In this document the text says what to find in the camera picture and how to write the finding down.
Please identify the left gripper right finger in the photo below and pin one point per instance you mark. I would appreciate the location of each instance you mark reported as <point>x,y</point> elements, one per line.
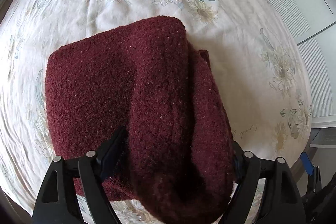
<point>280,202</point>

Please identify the dark red knit sweater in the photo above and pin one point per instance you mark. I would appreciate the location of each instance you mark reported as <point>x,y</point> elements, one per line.
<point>147,77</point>

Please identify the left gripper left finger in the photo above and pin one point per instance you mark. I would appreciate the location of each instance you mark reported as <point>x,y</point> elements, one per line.
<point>57,200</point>

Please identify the white floral bed duvet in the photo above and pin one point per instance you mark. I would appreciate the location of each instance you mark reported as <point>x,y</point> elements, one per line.
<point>255,62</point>

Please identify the white louvered wardrobe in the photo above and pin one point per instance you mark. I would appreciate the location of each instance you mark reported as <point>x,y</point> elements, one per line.
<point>312,24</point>

